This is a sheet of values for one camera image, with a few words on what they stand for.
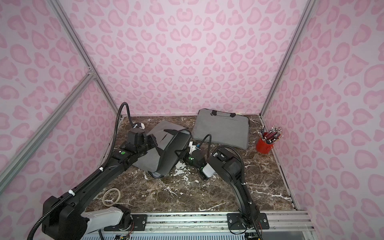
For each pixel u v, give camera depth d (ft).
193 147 2.96
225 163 1.88
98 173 1.58
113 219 1.96
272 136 2.91
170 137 2.89
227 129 3.53
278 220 2.46
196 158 2.51
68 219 1.25
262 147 3.05
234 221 2.41
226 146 1.89
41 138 2.02
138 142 2.00
